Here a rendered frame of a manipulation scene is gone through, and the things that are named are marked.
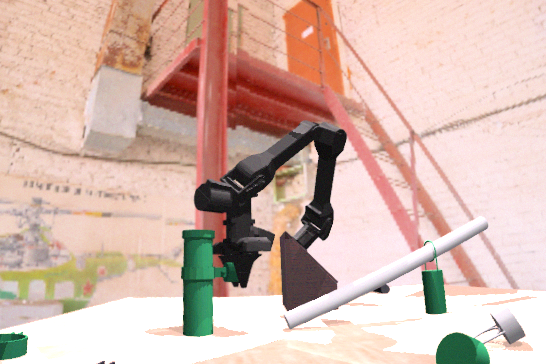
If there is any dark green cup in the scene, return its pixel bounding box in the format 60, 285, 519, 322
181, 262, 239, 282

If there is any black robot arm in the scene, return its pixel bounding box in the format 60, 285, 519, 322
194, 120, 347, 251

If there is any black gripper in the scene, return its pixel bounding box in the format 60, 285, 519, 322
212, 213, 271, 288

